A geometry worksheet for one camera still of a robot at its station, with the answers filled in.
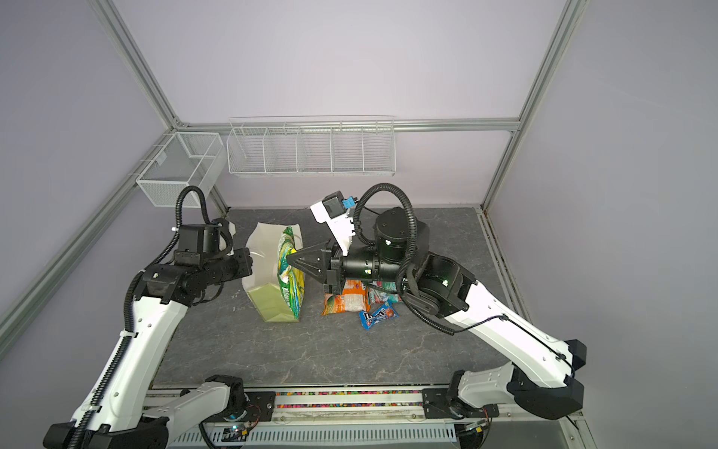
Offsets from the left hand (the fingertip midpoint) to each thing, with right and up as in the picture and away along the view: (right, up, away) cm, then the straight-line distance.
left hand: (251, 261), depth 72 cm
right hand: (+18, +3, -27) cm, 32 cm away
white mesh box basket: (-35, +34, +28) cm, 56 cm away
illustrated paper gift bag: (+5, -5, -5) cm, 8 cm away
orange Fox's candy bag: (+25, -14, +19) cm, 35 cm away
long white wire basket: (+26, +41, +34) cm, 59 cm away
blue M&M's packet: (+36, -18, +17) cm, 43 cm away
